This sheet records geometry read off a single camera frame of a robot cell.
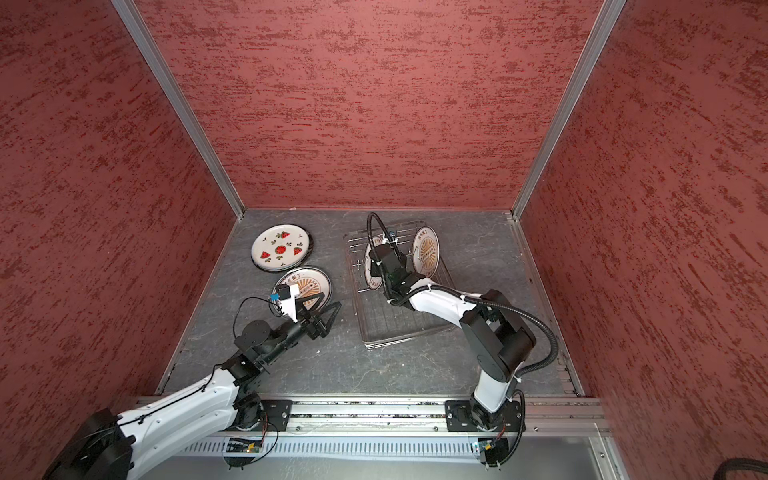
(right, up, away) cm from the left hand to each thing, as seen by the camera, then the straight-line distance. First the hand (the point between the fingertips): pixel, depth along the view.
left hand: (334, 305), depth 76 cm
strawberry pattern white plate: (-26, +14, +30) cm, 42 cm away
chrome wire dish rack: (+12, -9, +14) cm, 21 cm away
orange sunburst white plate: (+9, +3, +18) cm, 21 cm away
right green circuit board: (+40, -35, -5) cm, 53 cm away
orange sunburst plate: (-12, +3, +21) cm, 25 cm away
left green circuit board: (-23, -34, -3) cm, 41 cm away
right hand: (+11, +11, +14) cm, 22 cm away
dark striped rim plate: (-25, +14, +30) cm, 42 cm away
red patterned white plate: (+27, +13, +21) cm, 37 cm away
